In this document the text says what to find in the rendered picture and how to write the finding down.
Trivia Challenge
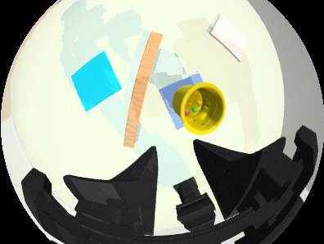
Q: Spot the brown wooden beam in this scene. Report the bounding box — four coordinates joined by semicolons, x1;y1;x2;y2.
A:
123;32;163;148

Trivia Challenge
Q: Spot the yellow cup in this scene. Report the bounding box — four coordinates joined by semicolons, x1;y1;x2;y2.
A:
172;82;226;135

